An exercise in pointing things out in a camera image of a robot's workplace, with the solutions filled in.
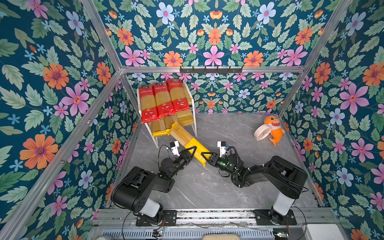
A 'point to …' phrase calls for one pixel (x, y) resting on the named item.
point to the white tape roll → (262, 132)
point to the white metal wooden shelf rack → (147, 127)
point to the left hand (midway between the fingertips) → (198, 146)
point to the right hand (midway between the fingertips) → (202, 154)
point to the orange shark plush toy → (276, 131)
